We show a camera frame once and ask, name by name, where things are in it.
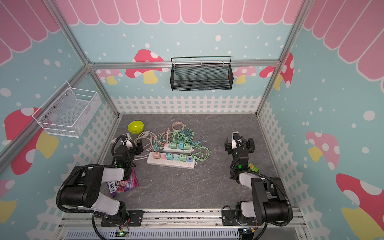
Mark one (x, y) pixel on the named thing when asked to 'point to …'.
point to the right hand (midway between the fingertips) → (235, 136)
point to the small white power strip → (167, 148)
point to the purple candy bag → (119, 186)
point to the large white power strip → (175, 162)
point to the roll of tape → (177, 126)
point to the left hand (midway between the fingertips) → (135, 142)
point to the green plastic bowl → (136, 127)
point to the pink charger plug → (156, 155)
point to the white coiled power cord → (152, 139)
